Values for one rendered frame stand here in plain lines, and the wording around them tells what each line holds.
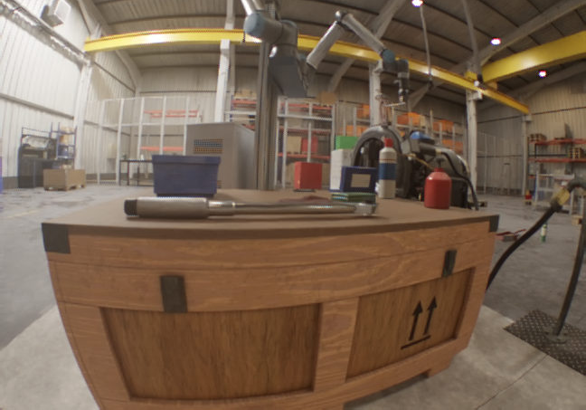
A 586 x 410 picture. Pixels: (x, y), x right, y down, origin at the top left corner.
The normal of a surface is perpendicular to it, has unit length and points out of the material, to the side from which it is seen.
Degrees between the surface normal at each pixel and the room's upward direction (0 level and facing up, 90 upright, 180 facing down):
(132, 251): 90
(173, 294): 90
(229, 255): 90
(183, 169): 90
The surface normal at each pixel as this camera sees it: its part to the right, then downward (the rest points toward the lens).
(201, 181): 0.48, 0.07
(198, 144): -0.16, 0.06
